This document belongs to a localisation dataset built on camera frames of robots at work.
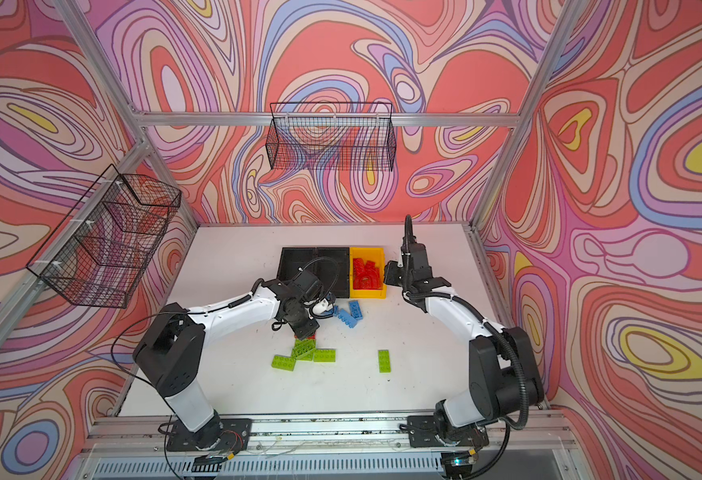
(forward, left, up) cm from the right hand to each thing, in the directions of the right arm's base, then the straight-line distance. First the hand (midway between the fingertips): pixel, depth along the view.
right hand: (393, 273), depth 91 cm
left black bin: (+15, +34, -10) cm, 38 cm away
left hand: (-12, +25, -8) cm, 29 cm away
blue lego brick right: (-6, +12, -11) cm, 17 cm away
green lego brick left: (-22, +33, -10) cm, 41 cm away
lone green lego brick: (-22, +4, -12) cm, 26 cm away
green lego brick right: (-21, +21, -10) cm, 32 cm away
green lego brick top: (-20, +27, -8) cm, 35 cm away
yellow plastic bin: (+12, +6, -5) cm, 14 cm away
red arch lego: (+5, +8, -8) cm, 12 cm away
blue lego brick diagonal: (-9, +15, -11) cm, 20 cm away
